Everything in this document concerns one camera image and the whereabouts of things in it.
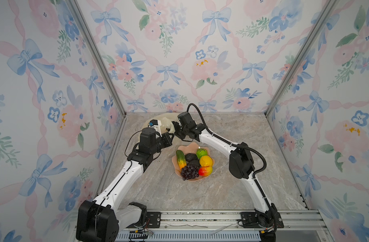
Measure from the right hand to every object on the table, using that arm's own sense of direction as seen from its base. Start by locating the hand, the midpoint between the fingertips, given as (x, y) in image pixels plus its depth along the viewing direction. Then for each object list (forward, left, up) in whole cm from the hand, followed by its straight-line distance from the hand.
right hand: (169, 130), depth 92 cm
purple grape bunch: (-24, -13, -7) cm, 28 cm away
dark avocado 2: (-16, -15, -11) cm, 25 cm away
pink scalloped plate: (-7, -15, -11) cm, 19 cm away
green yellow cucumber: (-16, -8, -8) cm, 19 cm away
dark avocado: (-13, -13, -9) cm, 21 cm away
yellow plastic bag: (-3, 0, +13) cm, 13 cm away
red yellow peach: (-23, -21, -6) cm, 32 cm away
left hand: (-10, -5, +9) cm, 14 cm away
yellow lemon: (-17, -22, -6) cm, 29 cm away
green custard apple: (-12, -20, -6) cm, 24 cm away
